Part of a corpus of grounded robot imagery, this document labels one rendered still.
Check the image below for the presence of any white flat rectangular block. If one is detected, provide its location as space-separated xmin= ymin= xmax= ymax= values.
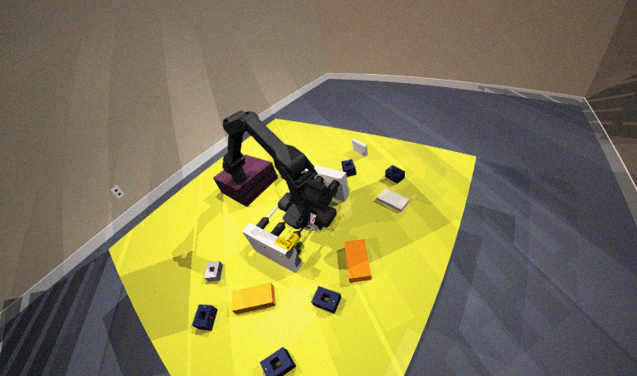
xmin=377 ymin=189 xmax=410 ymax=212

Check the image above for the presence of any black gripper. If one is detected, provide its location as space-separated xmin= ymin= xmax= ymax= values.
xmin=278 ymin=193 xmax=337 ymax=230

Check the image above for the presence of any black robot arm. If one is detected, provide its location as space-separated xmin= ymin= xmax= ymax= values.
xmin=222 ymin=110 xmax=333 ymax=230

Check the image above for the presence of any orange rectangular block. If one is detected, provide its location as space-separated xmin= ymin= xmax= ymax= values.
xmin=231 ymin=282 xmax=276 ymax=314
xmin=344 ymin=239 xmax=372 ymax=283

